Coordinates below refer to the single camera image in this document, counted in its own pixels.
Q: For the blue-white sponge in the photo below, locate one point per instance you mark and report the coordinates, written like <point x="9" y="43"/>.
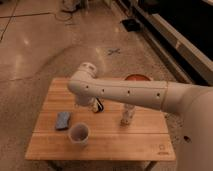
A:
<point x="62" y="121"/>

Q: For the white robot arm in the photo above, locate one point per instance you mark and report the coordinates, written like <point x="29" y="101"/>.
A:
<point x="194" y="103"/>

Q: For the orange ceramic bowl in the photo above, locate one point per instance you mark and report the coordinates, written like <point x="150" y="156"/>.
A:
<point x="137" y="77"/>

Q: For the black striped rectangular case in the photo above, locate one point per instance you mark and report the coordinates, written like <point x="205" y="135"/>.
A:
<point x="98" y="106"/>

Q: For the small clear bottle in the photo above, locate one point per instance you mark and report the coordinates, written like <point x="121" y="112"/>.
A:
<point x="127" y="114"/>

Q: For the wooden folding table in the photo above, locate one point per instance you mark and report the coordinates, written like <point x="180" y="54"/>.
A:
<point x="145" y="139"/>

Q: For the black box on floor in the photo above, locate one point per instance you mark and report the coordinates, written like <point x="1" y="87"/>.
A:
<point x="131" y="25"/>

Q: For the grey object on floor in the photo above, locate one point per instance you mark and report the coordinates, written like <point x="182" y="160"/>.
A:
<point x="70" y="5"/>

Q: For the white metal rail frame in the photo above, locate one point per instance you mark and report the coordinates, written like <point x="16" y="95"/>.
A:
<point x="183" y="29"/>

